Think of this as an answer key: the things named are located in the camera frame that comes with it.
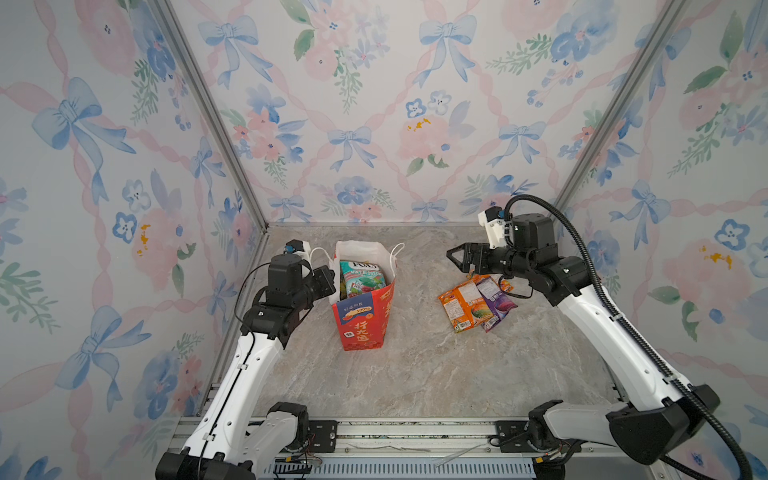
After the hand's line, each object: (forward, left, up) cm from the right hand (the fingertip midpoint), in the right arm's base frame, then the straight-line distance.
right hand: (460, 250), depth 72 cm
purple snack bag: (+1, -17, -26) cm, 31 cm away
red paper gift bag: (-12, +24, -13) cm, 30 cm away
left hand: (-2, +31, -5) cm, 31 cm away
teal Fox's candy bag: (0, +25, -12) cm, 27 cm away
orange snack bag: (+1, -7, -27) cm, 28 cm away
